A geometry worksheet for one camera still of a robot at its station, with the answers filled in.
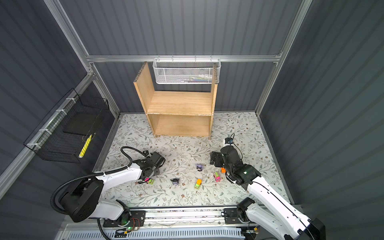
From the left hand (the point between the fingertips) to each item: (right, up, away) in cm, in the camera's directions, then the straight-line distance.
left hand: (153, 170), depth 90 cm
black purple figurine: (+14, -4, -9) cm, 17 cm away
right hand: (+38, +11, -11) cm, 41 cm away
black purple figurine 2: (+28, +2, -3) cm, 28 cm away
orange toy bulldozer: (+42, 0, -1) cm, 42 cm away
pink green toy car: (+2, -2, -13) cm, 14 cm away
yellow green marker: (-26, +17, -21) cm, 38 cm away
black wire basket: (-39, +22, -18) cm, 48 cm away
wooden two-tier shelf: (+15, +33, -7) cm, 37 cm away
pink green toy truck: (+38, -2, -5) cm, 38 cm away
